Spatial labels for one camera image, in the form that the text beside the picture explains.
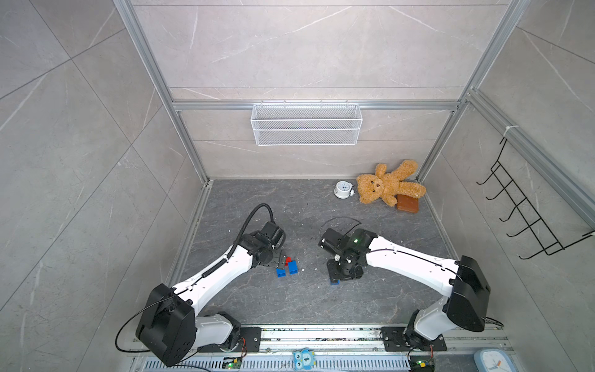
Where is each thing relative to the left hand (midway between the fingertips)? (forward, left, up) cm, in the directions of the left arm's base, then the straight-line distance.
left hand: (273, 253), depth 84 cm
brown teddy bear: (+33, -54, -2) cm, 63 cm away
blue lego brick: (-2, -7, -9) cm, 12 cm away
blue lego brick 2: (-5, -2, -8) cm, 9 cm away
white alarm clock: (+35, -32, -5) cm, 47 cm away
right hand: (-10, -23, +1) cm, 25 cm away
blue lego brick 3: (-9, -24, -9) cm, 27 cm away
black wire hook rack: (-11, -76, +24) cm, 80 cm away
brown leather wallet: (+27, -62, -7) cm, 67 cm away
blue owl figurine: (-32, -10, -6) cm, 35 cm away
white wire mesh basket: (+51, -23, +21) cm, 60 cm away
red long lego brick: (+2, -5, -11) cm, 12 cm away
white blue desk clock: (-34, -67, -6) cm, 76 cm away
